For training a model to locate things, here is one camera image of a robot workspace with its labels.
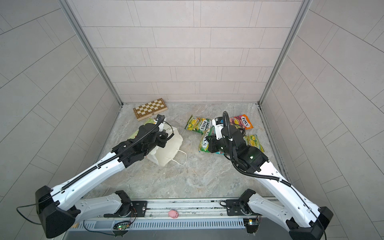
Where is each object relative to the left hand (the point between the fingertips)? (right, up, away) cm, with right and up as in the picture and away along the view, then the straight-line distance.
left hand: (169, 129), depth 74 cm
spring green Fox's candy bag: (+16, 0, +25) cm, 30 cm away
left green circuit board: (-19, -41, -10) cm, 46 cm away
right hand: (+18, -4, -6) cm, 19 cm away
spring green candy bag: (+17, -7, -6) cm, 19 cm away
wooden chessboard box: (-24, +11, +34) cm, 43 cm away
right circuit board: (+40, -43, -6) cm, 59 cm away
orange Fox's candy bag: (+45, +3, +31) cm, 55 cm away
